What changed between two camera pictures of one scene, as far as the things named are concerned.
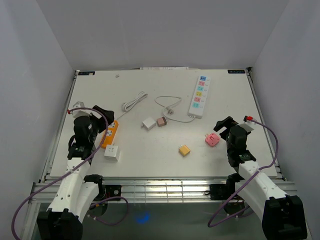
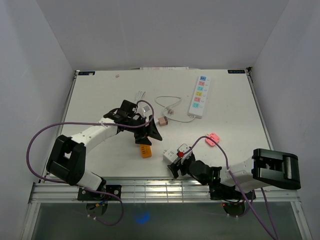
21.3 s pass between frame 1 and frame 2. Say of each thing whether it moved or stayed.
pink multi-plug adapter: stayed
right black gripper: moved
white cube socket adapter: moved
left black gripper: moved
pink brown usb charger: stayed
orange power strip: moved
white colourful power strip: stayed
